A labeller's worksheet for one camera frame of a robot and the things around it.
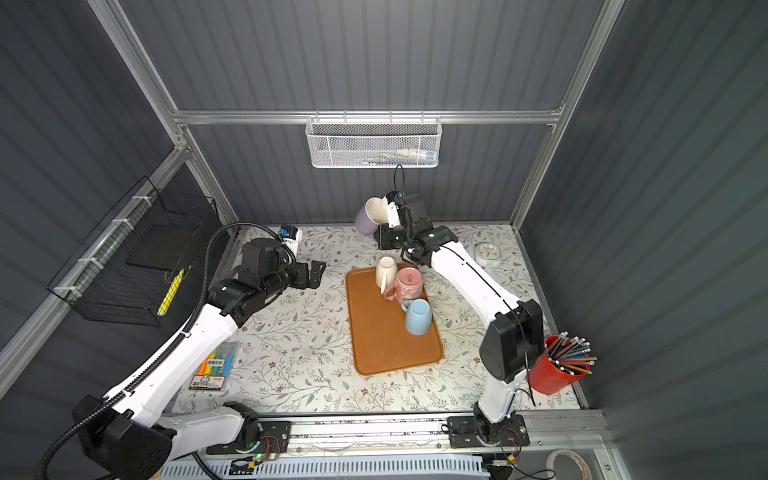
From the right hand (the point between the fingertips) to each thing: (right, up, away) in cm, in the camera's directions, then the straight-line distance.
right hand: (379, 235), depth 82 cm
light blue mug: (+11, -23, +3) cm, 26 cm away
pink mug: (+9, -15, +7) cm, 19 cm away
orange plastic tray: (+1, -32, +9) cm, 33 cm away
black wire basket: (-61, -7, -9) cm, 62 cm away
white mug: (+2, -12, +14) cm, 18 cm away
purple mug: (-2, +5, -5) cm, 7 cm away
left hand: (-18, -7, -5) cm, 20 cm away
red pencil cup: (+47, -32, -8) cm, 57 cm away
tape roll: (+41, -54, -12) cm, 69 cm away
